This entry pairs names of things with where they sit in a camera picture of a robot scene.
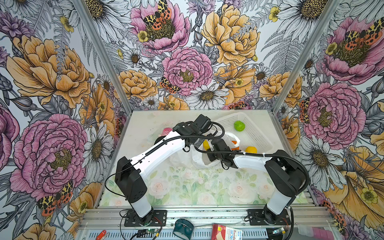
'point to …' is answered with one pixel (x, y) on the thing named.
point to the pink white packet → (317, 233)
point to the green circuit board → (152, 230)
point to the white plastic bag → (195, 158)
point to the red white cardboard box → (220, 232)
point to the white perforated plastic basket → (249, 134)
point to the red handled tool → (103, 233)
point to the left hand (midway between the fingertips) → (191, 139)
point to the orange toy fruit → (235, 148)
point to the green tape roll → (183, 229)
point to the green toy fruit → (239, 125)
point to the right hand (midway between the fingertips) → (210, 153)
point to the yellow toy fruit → (251, 149)
